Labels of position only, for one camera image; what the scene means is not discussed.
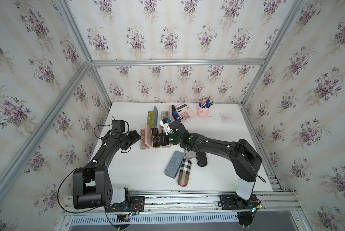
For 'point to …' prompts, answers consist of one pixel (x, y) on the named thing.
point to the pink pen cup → (203, 109)
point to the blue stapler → (175, 114)
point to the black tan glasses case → (201, 159)
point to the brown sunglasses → (154, 131)
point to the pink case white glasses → (167, 146)
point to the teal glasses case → (174, 163)
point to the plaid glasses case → (184, 173)
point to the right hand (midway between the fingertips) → (157, 139)
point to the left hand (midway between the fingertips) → (137, 139)
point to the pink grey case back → (166, 114)
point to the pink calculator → (185, 112)
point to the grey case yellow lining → (152, 118)
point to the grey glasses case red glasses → (190, 154)
